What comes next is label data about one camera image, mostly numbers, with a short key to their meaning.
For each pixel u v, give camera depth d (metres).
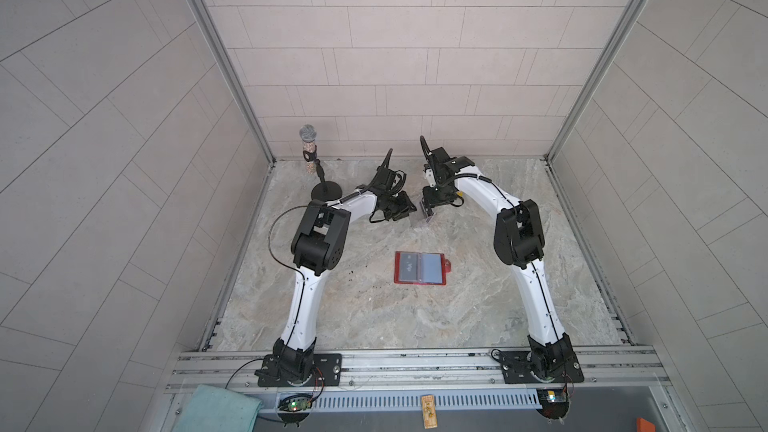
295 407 0.64
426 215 0.95
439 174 0.79
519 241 0.60
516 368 0.71
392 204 0.89
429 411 0.65
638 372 0.72
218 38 0.83
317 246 0.58
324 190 1.02
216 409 0.65
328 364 0.72
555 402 0.68
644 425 0.64
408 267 0.87
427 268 0.88
